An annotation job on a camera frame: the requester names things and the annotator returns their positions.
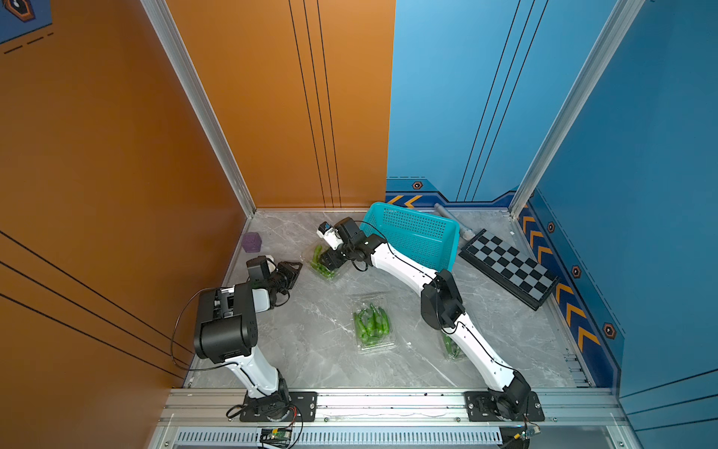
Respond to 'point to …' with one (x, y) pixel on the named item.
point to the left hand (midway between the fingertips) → (302, 261)
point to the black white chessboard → (509, 268)
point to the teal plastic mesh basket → (425, 238)
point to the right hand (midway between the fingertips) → (329, 253)
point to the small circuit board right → (533, 430)
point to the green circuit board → (276, 437)
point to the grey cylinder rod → (466, 232)
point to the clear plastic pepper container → (315, 262)
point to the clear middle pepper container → (373, 323)
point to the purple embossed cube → (251, 241)
